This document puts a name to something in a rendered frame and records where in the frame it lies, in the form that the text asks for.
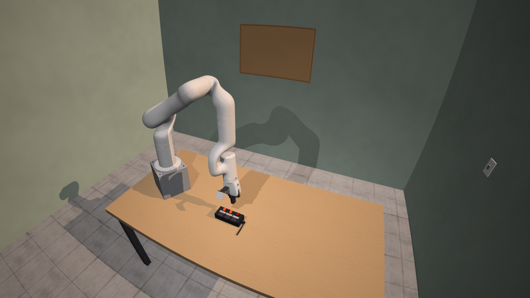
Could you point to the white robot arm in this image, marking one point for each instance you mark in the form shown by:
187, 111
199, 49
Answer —
162, 117

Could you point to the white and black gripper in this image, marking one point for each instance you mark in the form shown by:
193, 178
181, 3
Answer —
234, 190

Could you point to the black power strip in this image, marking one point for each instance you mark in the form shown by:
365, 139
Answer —
231, 217

